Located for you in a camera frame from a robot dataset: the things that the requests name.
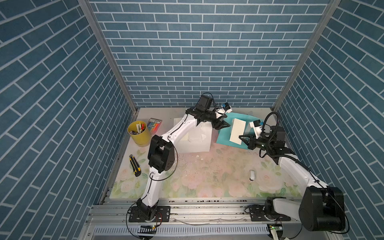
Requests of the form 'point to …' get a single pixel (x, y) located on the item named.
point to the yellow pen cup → (138, 129)
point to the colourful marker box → (153, 125)
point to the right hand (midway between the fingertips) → (242, 137)
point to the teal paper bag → (223, 135)
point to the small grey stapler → (252, 175)
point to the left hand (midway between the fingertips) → (230, 120)
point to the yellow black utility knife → (136, 167)
